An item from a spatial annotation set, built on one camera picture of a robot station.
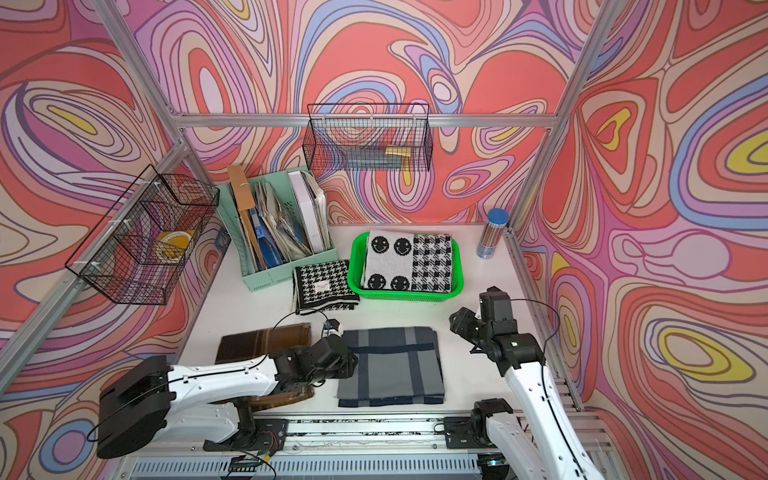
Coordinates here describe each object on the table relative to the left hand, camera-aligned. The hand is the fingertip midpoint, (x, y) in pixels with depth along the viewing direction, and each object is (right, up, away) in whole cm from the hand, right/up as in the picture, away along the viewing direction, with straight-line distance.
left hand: (359, 364), depth 81 cm
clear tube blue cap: (+43, +38, +17) cm, 60 cm away
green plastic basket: (-3, +25, +17) cm, 31 cm away
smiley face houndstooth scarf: (+15, +28, +17) cm, 36 cm away
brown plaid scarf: (-32, +4, +5) cm, 32 cm away
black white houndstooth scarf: (-14, +20, +15) cm, 28 cm away
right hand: (+27, +11, -3) cm, 29 cm away
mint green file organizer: (-26, +40, +9) cm, 48 cm away
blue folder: (-27, +32, +5) cm, 42 cm away
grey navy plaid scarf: (+10, -1, +1) cm, 10 cm away
